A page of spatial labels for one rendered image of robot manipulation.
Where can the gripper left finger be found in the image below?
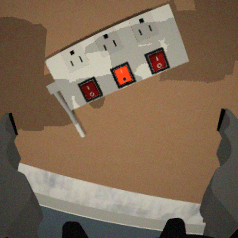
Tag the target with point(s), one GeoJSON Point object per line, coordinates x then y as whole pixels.
{"type": "Point", "coordinates": [20, 212]}

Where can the white power strip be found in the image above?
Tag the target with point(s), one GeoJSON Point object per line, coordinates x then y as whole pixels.
{"type": "Point", "coordinates": [120, 56]}

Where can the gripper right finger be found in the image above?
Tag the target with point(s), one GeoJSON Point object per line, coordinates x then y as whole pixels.
{"type": "Point", "coordinates": [219, 206]}

